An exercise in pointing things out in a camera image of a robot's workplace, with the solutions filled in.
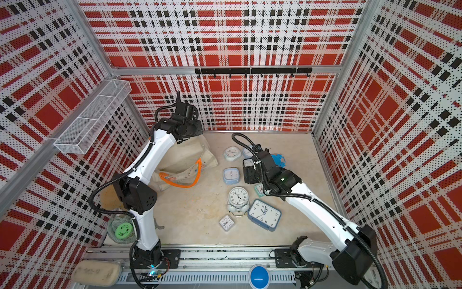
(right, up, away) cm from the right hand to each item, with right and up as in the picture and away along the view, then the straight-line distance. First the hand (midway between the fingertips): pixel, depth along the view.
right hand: (255, 169), depth 77 cm
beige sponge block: (-62, -38, -10) cm, 74 cm away
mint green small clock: (+3, -13, +15) cm, 20 cm away
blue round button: (+1, -41, -9) cm, 42 cm away
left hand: (-26, +19, +9) cm, 33 cm away
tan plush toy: (-47, -7, -23) cm, 53 cm away
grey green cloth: (-64, -24, +5) cm, 69 cm away
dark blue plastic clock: (+5, -23, +7) cm, 24 cm away
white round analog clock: (-8, -15, +11) cm, 20 cm away
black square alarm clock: (-2, +1, +25) cm, 25 cm away
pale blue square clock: (-12, -6, +21) cm, 25 cm away
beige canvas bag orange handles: (-41, -1, +27) cm, 49 cm away
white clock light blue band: (-12, +6, +30) cm, 33 cm away
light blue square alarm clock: (-3, +6, +30) cm, 31 cm away
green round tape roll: (-58, -27, +1) cm, 64 cm away
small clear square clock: (-13, -25, +5) cm, 29 cm away
